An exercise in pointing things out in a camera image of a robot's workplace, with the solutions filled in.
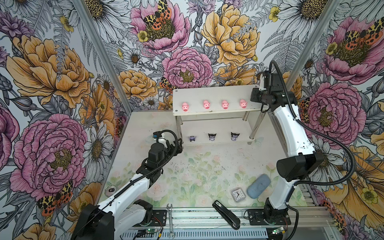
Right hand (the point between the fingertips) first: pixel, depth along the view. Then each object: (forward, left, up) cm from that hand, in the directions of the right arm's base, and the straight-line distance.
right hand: (255, 97), depth 80 cm
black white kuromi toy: (-7, +22, -24) cm, 33 cm away
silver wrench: (-55, +44, -34) cm, 78 cm away
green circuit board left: (-53, +54, -34) cm, 83 cm away
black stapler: (-48, +18, -30) cm, 60 cm away
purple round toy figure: (-8, +34, -25) cm, 43 cm away
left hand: (-16, +43, -19) cm, 50 cm away
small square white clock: (-39, +10, -32) cm, 51 cm away
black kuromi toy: (-8, +9, -23) cm, 26 cm away
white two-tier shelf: (-10, +21, -2) cm, 24 cm away
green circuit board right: (-55, -5, -36) cm, 65 cm away
